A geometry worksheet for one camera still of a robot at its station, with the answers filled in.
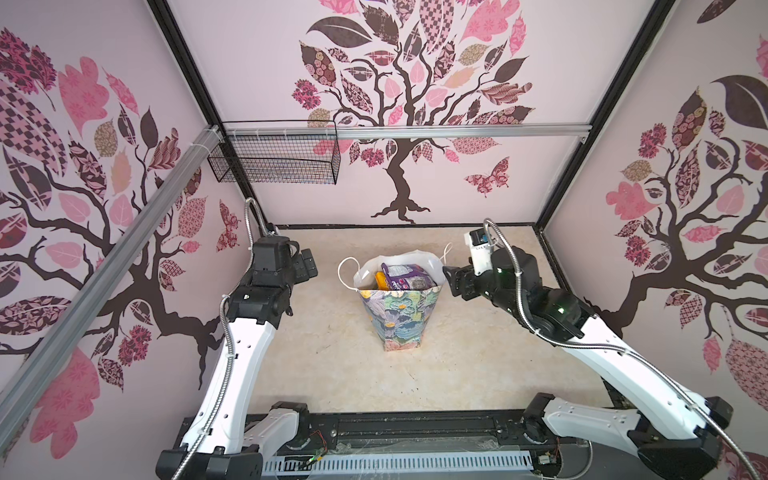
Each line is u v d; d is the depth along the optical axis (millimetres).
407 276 794
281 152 949
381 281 808
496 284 508
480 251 572
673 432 389
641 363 411
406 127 939
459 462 1552
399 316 759
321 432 712
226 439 369
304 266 655
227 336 432
